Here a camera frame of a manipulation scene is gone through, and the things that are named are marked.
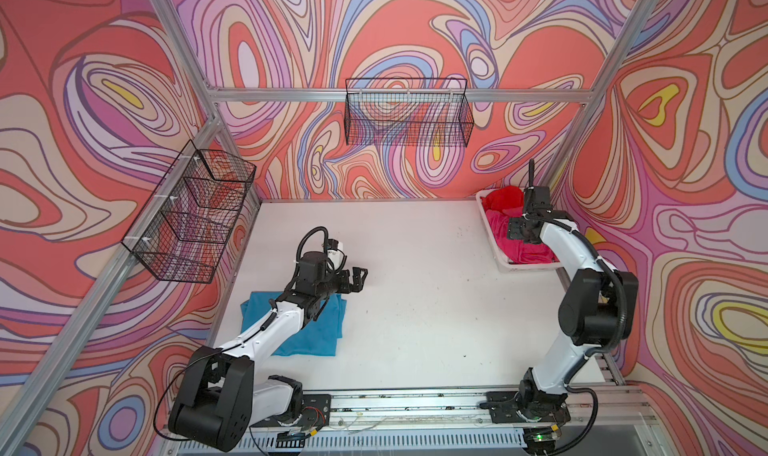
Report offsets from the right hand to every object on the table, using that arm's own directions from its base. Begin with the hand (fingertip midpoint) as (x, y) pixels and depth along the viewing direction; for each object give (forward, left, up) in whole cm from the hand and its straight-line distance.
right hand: (528, 237), depth 93 cm
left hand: (-10, +54, 0) cm, 54 cm away
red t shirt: (+20, +1, -1) cm, 20 cm away
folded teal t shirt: (-25, +66, -11) cm, 72 cm away
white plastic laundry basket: (-5, +10, -4) cm, 12 cm away
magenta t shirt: (-3, +4, -3) cm, 6 cm away
